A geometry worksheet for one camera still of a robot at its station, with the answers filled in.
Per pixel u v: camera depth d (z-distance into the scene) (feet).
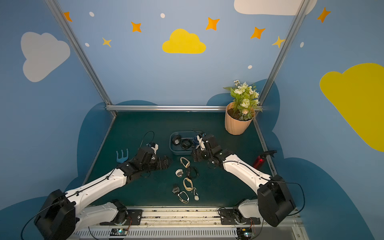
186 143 3.26
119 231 2.34
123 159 3.13
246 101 2.97
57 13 2.31
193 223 2.41
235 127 3.31
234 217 2.20
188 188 2.69
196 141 3.42
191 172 2.89
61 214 1.28
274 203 1.36
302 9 2.28
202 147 2.44
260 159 2.82
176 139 3.34
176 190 2.61
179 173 2.82
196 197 2.63
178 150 3.31
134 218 2.45
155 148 2.56
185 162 3.08
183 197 2.64
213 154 2.10
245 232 2.34
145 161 2.13
